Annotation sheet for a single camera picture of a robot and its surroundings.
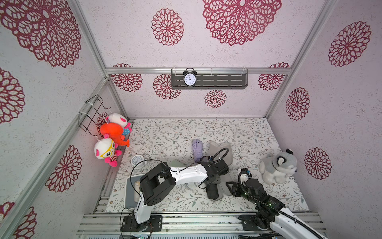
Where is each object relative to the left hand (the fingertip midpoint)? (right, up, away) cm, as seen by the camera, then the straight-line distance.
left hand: (213, 179), depth 87 cm
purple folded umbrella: (-9, +16, +12) cm, 22 cm away
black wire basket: (-66, +38, -11) cm, 77 cm away
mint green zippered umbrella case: (-23, +7, +11) cm, 27 cm away
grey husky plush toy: (+32, +9, -9) cm, 34 cm away
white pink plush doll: (-59, +36, +7) cm, 70 cm away
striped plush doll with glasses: (-59, +19, -7) cm, 63 cm away
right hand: (+7, -1, -4) cm, 8 cm away
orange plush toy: (-58, +27, +1) cm, 64 cm away
